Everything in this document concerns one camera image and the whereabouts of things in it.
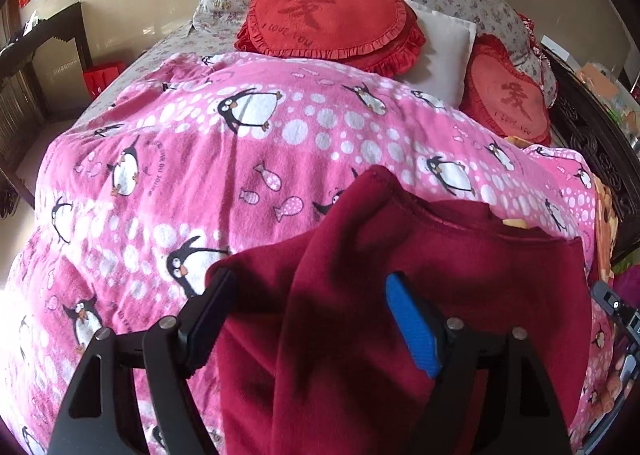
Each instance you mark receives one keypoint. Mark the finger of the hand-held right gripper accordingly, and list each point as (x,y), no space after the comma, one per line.
(616,306)

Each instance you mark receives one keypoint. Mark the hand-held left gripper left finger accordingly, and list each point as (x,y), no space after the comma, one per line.
(210,315)

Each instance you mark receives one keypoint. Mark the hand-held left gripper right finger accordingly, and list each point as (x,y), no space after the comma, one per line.
(412,325)

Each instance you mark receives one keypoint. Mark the dark red sweater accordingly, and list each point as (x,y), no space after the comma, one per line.
(350,285)

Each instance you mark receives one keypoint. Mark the magenta cloth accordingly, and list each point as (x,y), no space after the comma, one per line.
(627,285)

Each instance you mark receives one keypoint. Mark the orange printed blanket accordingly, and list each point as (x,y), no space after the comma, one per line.
(605,230)

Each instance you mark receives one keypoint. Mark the pink penguin print blanket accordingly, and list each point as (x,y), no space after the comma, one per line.
(175,175)

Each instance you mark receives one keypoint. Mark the heap of colourful packets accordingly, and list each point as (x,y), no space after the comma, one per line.
(610,100)

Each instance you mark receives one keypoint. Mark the pair of dark shoes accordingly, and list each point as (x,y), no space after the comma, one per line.
(7,202)

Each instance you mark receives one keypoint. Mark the small red heart cushion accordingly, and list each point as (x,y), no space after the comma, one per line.
(510,100)

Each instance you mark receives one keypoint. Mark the red gift bag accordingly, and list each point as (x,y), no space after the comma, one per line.
(102,79)

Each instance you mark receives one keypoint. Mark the white flat box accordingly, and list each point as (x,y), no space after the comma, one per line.
(555,46)

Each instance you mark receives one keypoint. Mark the floral bed sheet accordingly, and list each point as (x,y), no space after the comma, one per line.
(185,40)

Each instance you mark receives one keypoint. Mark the white pillow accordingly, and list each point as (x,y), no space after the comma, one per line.
(445,50)

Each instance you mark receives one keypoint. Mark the red frilled cloth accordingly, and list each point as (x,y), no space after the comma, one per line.
(530,32)

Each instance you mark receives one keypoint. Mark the large red heart cushion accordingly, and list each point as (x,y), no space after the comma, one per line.
(325,15)

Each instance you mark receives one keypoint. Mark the dark wooden table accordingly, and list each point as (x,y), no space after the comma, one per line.
(55,30)

